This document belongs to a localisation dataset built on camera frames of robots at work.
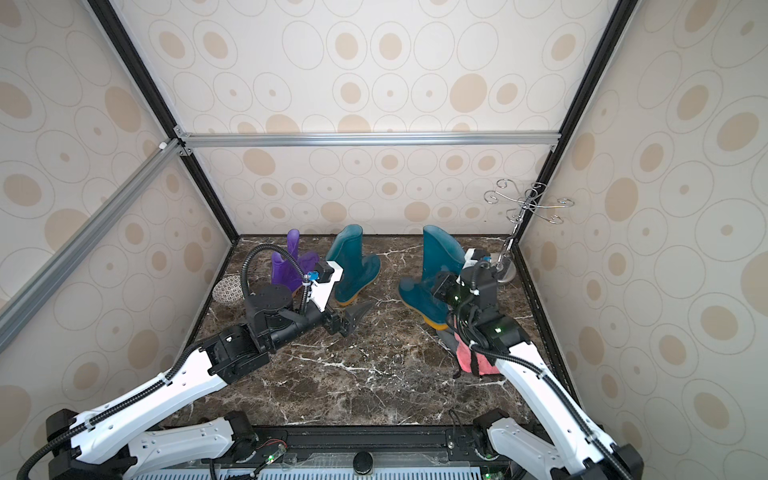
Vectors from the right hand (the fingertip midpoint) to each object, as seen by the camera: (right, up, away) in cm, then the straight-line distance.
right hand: (447, 268), depth 74 cm
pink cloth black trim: (+9, -27, +10) cm, 30 cm away
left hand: (-20, -5, -12) cm, 24 cm away
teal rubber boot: (-2, +4, -3) cm, 6 cm away
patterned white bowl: (-69, -8, +26) cm, 74 cm away
